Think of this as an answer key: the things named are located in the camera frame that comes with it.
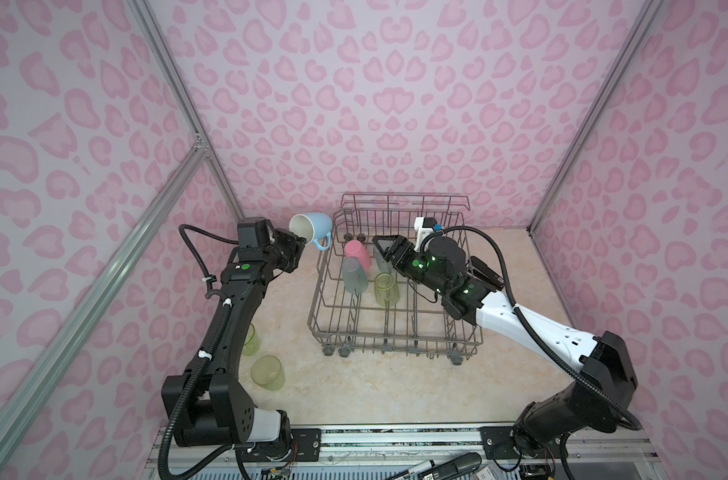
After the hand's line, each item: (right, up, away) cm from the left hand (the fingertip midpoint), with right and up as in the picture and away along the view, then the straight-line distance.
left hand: (308, 229), depth 78 cm
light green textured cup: (-12, -39, +4) cm, 41 cm away
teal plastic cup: (+11, -14, +15) cm, 23 cm away
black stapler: (+54, -12, +26) cm, 61 cm away
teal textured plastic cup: (+19, -9, -14) cm, 25 cm away
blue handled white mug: (+2, 0, -3) cm, 4 cm away
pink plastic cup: (+11, -5, +17) cm, 21 cm away
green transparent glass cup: (+21, -18, +19) cm, 34 cm away
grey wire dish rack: (+14, -23, +23) cm, 36 cm away
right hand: (+18, -4, -8) cm, 20 cm away
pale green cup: (-16, -31, +4) cm, 35 cm away
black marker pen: (+33, -54, -11) cm, 65 cm away
